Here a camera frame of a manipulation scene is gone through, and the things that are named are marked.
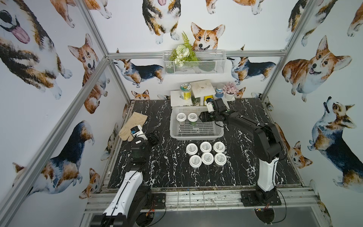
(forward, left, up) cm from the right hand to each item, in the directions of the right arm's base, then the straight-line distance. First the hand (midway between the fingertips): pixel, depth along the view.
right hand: (207, 111), depth 96 cm
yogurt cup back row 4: (-23, -6, -8) cm, 25 cm away
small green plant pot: (+15, +8, -6) cm, 18 cm away
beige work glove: (+4, +55, -13) cm, 56 cm away
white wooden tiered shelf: (+13, +3, +8) cm, 16 cm away
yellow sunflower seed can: (+11, +15, +10) cm, 21 cm away
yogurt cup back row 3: (-22, +2, -8) cm, 24 cm away
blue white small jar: (+11, -9, +6) cm, 15 cm away
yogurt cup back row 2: (-24, +11, -7) cm, 27 cm away
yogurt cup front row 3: (-30, +2, -7) cm, 31 cm away
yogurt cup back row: (0, +19, -6) cm, 20 cm away
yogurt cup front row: (-1, +10, -6) cm, 12 cm away
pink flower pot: (+8, -15, +11) cm, 20 cm away
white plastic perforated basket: (-1, +16, -14) cm, 21 cm away
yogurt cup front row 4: (-30, -6, -7) cm, 32 cm away
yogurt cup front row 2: (-31, +9, -7) cm, 33 cm away
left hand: (-17, +33, +6) cm, 37 cm away
